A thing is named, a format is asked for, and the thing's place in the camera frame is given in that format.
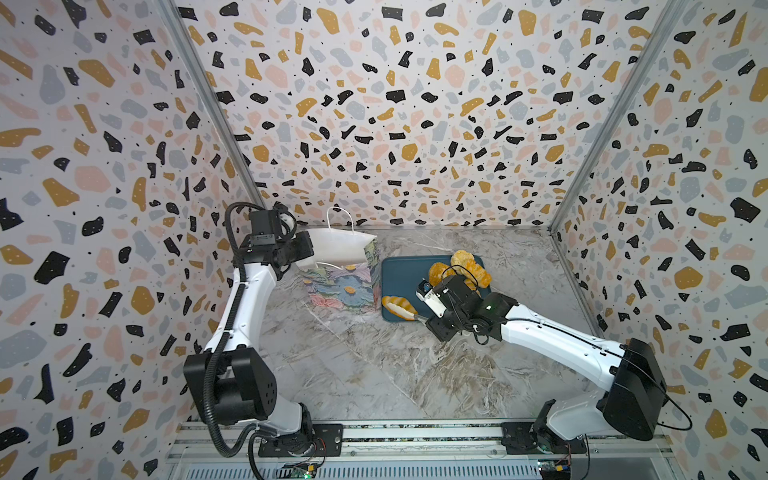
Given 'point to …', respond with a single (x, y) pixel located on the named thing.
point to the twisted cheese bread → (475, 277)
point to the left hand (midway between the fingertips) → (309, 236)
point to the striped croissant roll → (400, 306)
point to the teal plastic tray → (402, 276)
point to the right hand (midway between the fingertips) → (431, 312)
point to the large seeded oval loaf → (436, 270)
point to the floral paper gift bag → (344, 272)
